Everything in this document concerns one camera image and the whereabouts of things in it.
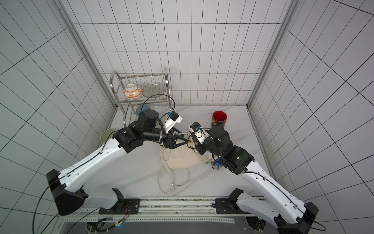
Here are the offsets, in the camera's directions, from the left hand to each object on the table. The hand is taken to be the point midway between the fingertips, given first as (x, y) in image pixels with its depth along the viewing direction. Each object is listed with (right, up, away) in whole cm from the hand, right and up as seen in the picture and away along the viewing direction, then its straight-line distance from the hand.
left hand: (181, 141), depth 65 cm
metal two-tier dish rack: (-40, +31, +21) cm, 55 cm away
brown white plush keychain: (+5, -1, +3) cm, 6 cm away
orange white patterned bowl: (-31, +26, +20) cm, 45 cm away
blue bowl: (-32, +18, +42) cm, 56 cm away
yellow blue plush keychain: (+20, -17, +18) cm, 32 cm away
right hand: (+3, +2, +3) cm, 5 cm away
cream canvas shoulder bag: (+1, -12, +20) cm, 23 cm away
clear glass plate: (-21, +29, +28) cm, 45 cm away
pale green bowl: (-52, -1, +33) cm, 62 cm away
